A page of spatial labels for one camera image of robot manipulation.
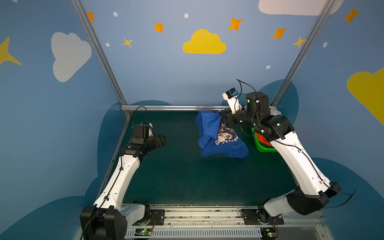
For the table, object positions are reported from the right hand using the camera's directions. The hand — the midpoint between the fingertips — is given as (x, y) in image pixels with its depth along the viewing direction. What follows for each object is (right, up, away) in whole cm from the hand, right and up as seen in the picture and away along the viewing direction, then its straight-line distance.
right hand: (223, 109), depth 66 cm
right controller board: (+23, -59, +6) cm, 64 cm away
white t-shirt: (+44, +4, +39) cm, 59 cm away
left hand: (-30, -14, +14) cm, 36 cm away
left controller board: (-38, -59, +6) cm, 70 cm away
